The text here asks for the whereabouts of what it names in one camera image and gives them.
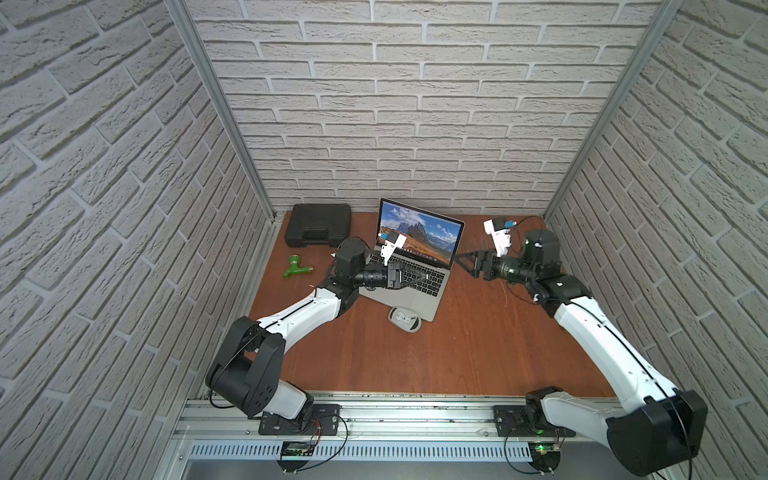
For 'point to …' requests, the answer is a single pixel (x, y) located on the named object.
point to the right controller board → (544, 455)
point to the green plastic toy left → (295, 268)
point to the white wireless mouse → (405, 319)
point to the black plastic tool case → (318, 225)
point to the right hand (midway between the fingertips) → (465, 257)
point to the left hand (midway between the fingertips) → (428, 277)
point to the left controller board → (294, 448)
